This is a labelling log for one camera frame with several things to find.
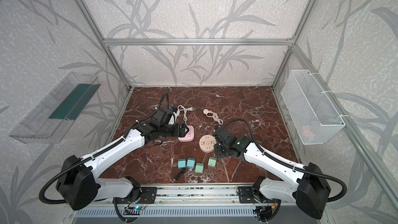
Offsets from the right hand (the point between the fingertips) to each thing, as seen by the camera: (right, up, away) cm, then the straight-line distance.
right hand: (218, 144), depth 81 cm
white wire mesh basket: (+37, +16, -20) cm, 45 cm away
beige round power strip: (-6, -2, +8) cm, 10 cm away
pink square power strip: (-16, +2, +10) cm, 19 cm away
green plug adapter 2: (-3, -10, +2) cm, 11 cm away
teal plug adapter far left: (-20, -11, +2) cm, 23 cm away
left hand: (-18, +10, +1) cm, 20 cm away
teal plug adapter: (-15, -10, +1) cm, 18 cm away
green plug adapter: (-10, -12, 0) cm, 16 cm away
